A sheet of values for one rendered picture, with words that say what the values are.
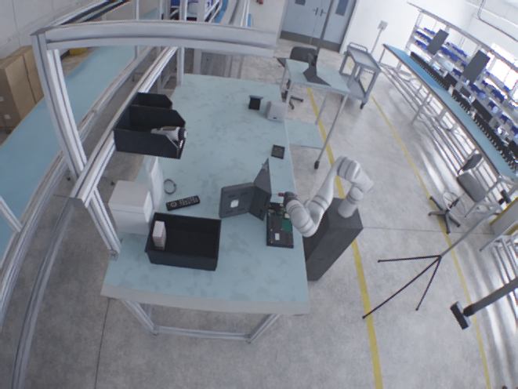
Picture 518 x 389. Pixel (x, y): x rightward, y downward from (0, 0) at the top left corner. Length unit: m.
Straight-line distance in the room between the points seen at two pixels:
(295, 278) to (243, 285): 0.24
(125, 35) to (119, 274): 0.95
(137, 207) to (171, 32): 0.76
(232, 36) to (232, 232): 0.96
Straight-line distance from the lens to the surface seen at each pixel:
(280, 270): 1.24
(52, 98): 0.74
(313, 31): 7.89
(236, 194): 1.21
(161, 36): 0.57
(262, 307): 1.16
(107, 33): 0.59
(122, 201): 1.16
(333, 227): 1.68
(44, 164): 1.99
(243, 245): 1.26
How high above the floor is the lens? 2.09
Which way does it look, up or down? 48 degrees down
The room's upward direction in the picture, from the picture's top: 16 degrees clockwise
